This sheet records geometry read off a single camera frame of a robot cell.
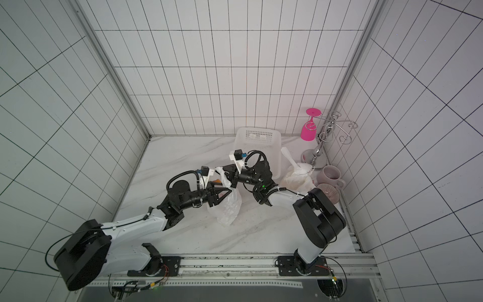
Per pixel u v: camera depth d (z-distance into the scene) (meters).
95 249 0.41
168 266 0.72
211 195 0.66
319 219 0.46
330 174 0.98
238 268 0.74
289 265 0.72
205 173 0.67
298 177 0.81
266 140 1.13
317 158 1.06
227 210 0.76
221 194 0.70
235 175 0.69
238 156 0.67
